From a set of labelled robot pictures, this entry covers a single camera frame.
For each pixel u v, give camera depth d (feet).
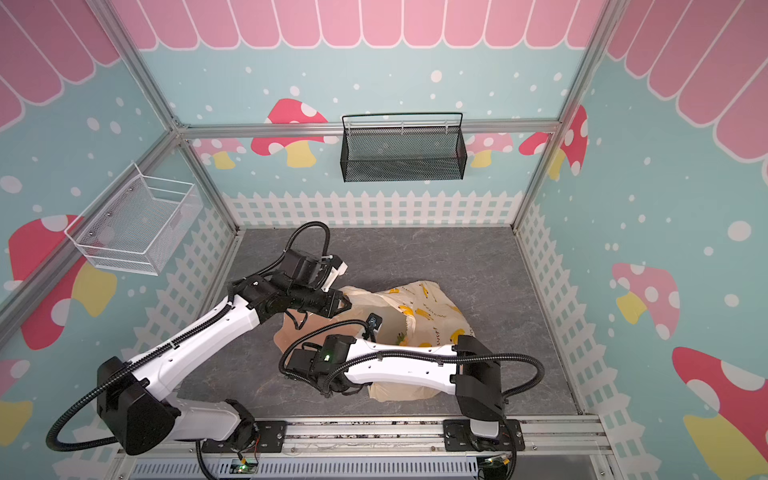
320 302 2.18
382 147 3.13
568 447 2.43
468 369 1.52
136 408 1.26
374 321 2.10
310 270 2.02
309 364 1.76
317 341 2.00
